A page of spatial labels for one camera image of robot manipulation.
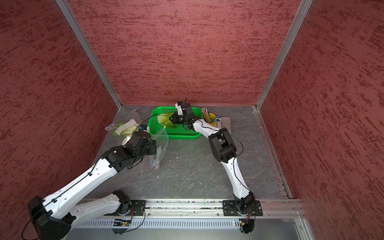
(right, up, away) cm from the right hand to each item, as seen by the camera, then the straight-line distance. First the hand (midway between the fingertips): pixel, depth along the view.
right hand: (170, 120), depth 99 cm
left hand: (-5, -14, -22) cm, 27 cm away
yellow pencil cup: (+30, +1, +1) cm, 30 cm away
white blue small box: (+35, -1, +10) cm, 36 cm away
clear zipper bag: (-29, -6, -7) cm, 30 cm away
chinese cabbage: (-26, -8, -5) cm, 28 cm away
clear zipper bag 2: (-1, -10, -20) cm, 22 cm away
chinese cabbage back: (-4, 0, +1) cm, 5 cm away
